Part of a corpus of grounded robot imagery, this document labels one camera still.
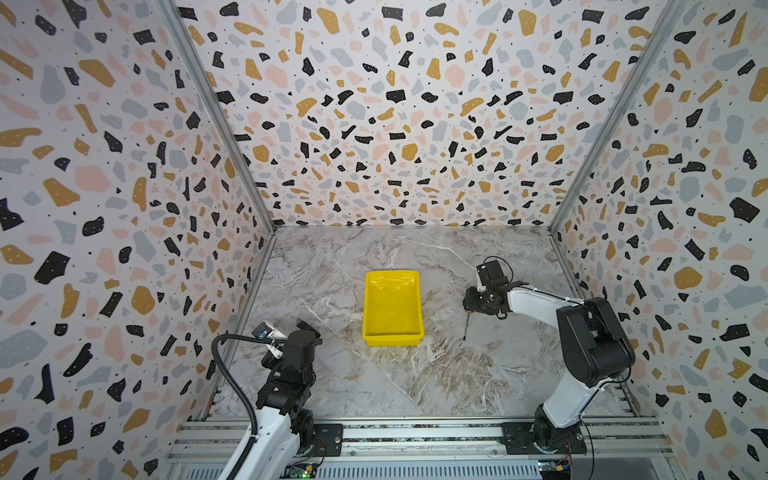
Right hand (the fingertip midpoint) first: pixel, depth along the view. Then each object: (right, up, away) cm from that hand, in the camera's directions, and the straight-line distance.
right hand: (465, 296), depth 97 cm
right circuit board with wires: (+16, -38, -26) cm, 49 cm away
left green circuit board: (-46, -37, -27) cm, 65 cm away
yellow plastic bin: (-24, -6, 0) cm, 24 cm away
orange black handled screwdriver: (+1, -5, 0) cm, 5 cm away
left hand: (-50, -6, -17) cm, 53 cm away
